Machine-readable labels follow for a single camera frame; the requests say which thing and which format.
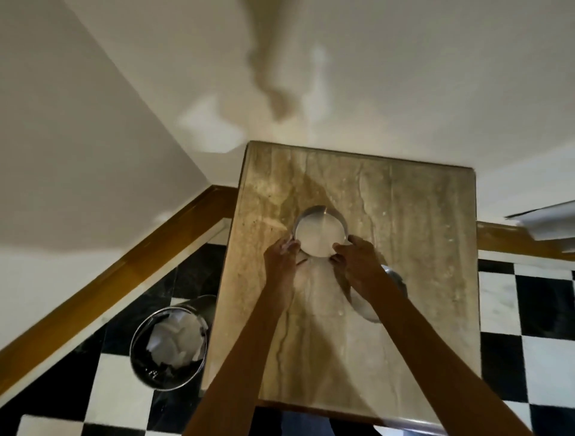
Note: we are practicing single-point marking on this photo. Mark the round metal waste bin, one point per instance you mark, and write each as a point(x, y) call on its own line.
point(139, 364)

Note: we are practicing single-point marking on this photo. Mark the person's dark trousers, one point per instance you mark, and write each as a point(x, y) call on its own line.
point(305, 424)

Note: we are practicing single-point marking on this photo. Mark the brown wooden baseboard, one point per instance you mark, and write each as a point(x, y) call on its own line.
point(516, 242)
point(112, 283)

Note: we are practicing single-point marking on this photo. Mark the metal bowl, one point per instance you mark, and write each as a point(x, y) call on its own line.
point(364, 310)
point(319, 233)

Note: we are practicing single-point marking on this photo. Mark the crumpled white paper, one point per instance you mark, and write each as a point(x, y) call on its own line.
point(177, 341)

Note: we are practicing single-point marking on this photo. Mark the white door frame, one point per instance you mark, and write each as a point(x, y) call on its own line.
point(552, 222)

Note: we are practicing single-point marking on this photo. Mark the person's left forearm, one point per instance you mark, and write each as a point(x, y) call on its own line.
point(242, 373)

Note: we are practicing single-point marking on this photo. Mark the person's left hand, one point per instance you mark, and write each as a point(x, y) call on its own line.
point(279, 274)

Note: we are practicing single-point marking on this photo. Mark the person's right forearm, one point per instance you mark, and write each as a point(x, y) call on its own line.
point(440, 373)

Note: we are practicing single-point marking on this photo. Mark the person's right hand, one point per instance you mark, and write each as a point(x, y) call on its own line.
point(364, 269)

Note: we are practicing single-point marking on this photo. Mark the beige marble table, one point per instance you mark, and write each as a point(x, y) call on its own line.
point(426, 224)

